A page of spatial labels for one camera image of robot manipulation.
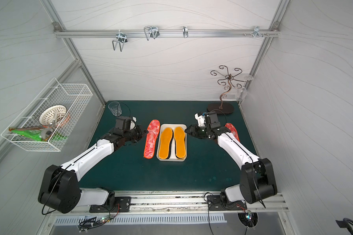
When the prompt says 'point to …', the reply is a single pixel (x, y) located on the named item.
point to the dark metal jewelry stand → (227, 82)
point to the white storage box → (171, 155)
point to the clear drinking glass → (115, 108)
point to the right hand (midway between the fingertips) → (187, 130)
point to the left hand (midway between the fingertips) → (150, 131)
